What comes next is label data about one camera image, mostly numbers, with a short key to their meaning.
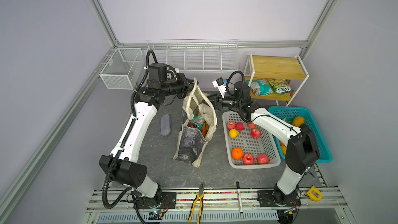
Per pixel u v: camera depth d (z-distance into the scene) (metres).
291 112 1.09
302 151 0.47
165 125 0.99
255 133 0.91
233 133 0.91
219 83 0.69
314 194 0.74
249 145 0.91
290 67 0.88
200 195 0.75
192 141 0.75
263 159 0.81
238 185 0.79
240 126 0.96
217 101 0.68
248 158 0.81
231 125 0.96
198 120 0.89
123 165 0.40
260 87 0.96
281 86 0.97
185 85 0.62
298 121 0.96
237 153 0.83
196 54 0.96
